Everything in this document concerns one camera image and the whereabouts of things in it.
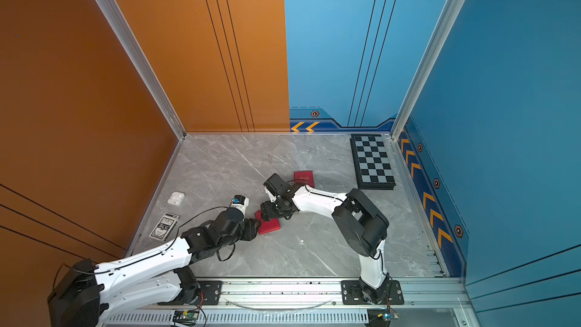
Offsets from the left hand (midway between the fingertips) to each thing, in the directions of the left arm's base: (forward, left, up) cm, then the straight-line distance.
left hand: (259, 220), depth 83 cm
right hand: (+4, -3, -4) cm, 6 cm away
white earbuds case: (+12, +38, -7) cm, 41 cm away
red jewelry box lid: (+22, -17, -4) cm, 28 cm away
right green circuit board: (-28, -40, -7) cm, 50 cm away
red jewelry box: (-1, -4, -2) cm, 5 cm away
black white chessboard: (+30, -48, -4) cm, 57 cm away
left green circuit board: (-29, +21, -9) cm, 37 cm away
